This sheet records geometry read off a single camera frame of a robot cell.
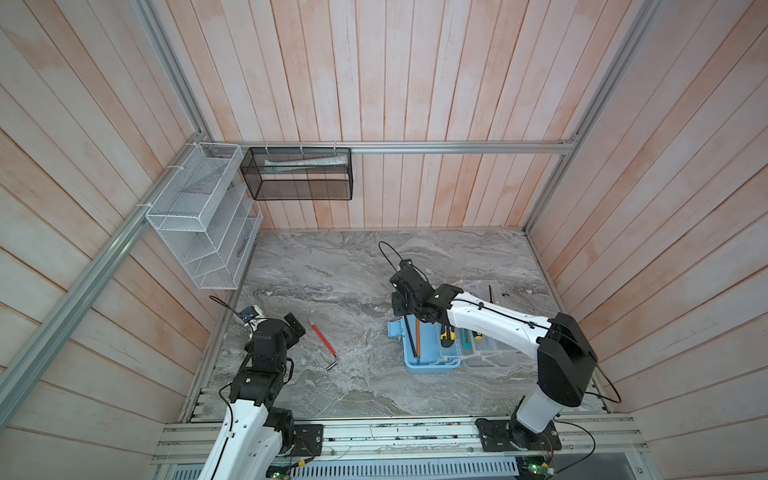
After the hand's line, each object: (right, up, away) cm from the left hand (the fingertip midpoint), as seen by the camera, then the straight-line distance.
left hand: (282, 328), depth 80 cm
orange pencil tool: (+39, -6, +10) cm, 41 cm away
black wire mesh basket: (-2, +49, +24) cm, 55 cm away
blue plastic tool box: (+43, -9, +9) cm, 45 cm away
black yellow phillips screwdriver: (+46, +4, -24) cm, 52 cm away
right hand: (+32, +7, +7) cm, 34 cm away
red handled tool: (+11, -7, +10) cm, 16 cm away
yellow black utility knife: (+46, -3, +3) cm, 47 cm away
